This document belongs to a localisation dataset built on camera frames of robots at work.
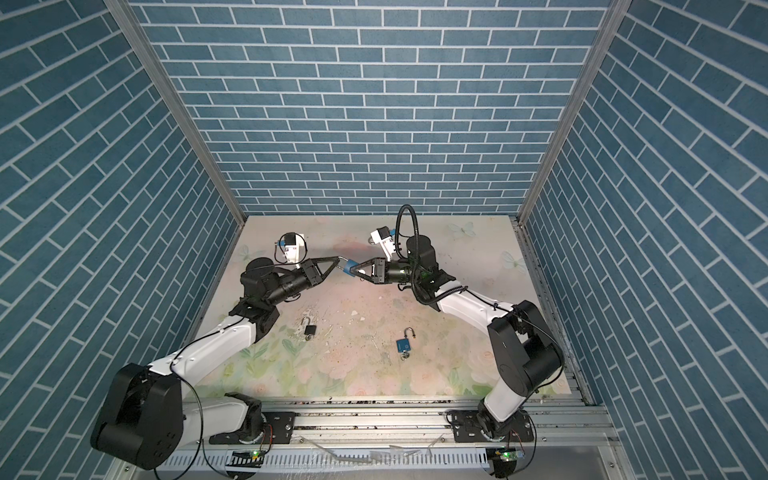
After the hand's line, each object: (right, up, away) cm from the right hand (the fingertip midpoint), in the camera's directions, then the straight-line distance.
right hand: (351, 270), depth 76 cm
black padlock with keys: (-15, -20, +16) cm, 29 cm away
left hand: (-3, +2, 0) cm, 3 cm away
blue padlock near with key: (+14, -23, +12) cm, 30 cm away
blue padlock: (-1, +1, +1) cm, 2 cm away
